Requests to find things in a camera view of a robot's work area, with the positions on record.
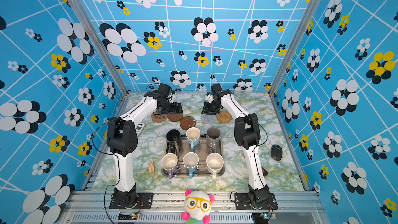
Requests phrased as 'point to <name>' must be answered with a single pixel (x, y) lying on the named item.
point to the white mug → (215, 162)
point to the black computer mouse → (276, 152)
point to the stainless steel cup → (213, 139)
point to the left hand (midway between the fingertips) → (178, 110)
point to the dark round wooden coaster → (174, 116)
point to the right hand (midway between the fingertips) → (205, 113)
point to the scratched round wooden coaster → (186, 122)
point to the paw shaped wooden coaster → (158, 118)
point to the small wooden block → (151, 167)
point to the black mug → (174, 139)
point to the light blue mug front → (190, 160)
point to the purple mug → (169, 162)
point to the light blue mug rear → (193, 136)
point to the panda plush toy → (197, 206)
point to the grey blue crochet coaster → (208, 119)
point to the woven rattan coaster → (224, 117)
